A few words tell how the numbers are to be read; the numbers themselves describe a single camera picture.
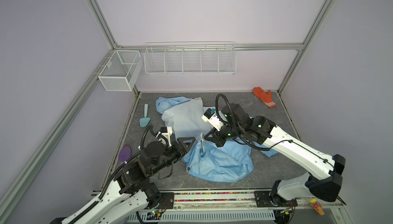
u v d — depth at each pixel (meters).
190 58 0.99
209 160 0.82
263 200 0.74
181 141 0.57
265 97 1.18
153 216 0.72
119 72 1.00
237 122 0.50
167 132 0.60
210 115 0.58
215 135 0.56
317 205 0.70
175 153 0.56
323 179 0.41
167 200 0.74
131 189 0.45
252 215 0.71
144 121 1.03
